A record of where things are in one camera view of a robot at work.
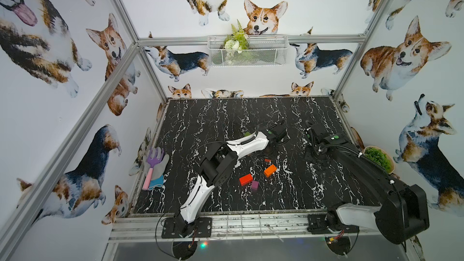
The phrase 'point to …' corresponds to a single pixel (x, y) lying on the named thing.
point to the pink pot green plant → (379, 157)
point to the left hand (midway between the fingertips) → (273, 155)
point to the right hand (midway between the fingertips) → (309, 157)
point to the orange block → (270, 170)
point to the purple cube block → (255, 185)
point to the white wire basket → (263, 51)
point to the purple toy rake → (152, 160)
